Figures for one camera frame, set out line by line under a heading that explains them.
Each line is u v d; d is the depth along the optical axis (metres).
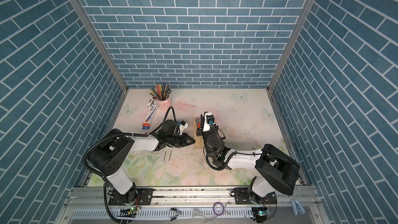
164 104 1.01
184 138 0.80
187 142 0.84
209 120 0.64
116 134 0.52
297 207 0.70
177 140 0.80
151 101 1.10
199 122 0.94
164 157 0.87
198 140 0.89
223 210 0.70
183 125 0.87
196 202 0.74
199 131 0.70
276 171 0.44
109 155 0.47
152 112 1.05
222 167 0.61
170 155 0.87
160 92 1.02
